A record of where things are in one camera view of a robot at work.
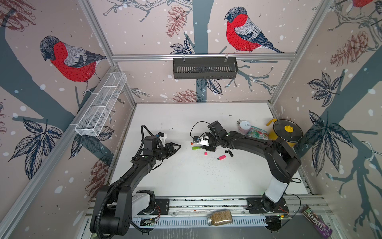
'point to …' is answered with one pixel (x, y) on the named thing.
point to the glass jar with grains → (220, 217)
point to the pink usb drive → (221, 157)
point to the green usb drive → (196, 148)
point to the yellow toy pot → (285, 129)
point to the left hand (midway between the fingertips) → (180, 145)
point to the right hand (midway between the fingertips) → (202, 140)
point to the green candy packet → (256, 133)
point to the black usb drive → (230, 153)
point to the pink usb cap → (205, 153)
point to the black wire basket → (205, 68)
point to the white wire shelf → (101, 101)
